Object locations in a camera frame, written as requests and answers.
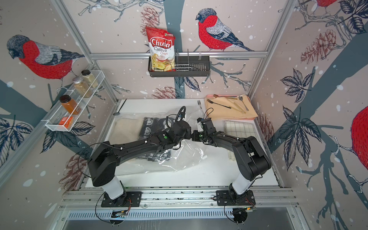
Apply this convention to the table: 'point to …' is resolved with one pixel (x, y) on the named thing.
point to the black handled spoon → (210, 101)
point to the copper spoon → (216, 96)
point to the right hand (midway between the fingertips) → (190, 135)
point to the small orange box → (66, 121)
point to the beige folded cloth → (125, 130)
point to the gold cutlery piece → (242, 111)
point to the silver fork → (199, 103)
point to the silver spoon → (240, 97)
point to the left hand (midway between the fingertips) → (192, 125)
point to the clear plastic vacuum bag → (189, 153)
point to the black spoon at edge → (118, 113)
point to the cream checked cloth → (243, 129)
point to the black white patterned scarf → (151, 125)
